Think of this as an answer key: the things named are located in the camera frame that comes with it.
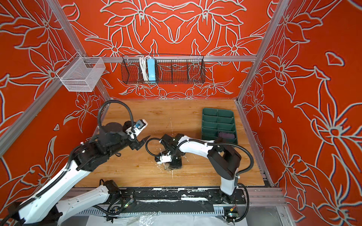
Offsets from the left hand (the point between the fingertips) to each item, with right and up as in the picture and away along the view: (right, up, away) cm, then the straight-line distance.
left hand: (142, 127), depth 66 cm
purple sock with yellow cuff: (+49, -8, +25) cm, 55 cm away
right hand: (+13, -24, +17) cm, 32 cm away
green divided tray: (+43, +1, +34) cm, 55 cm away
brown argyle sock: (+11, -25, +13) cm, 30 cm away
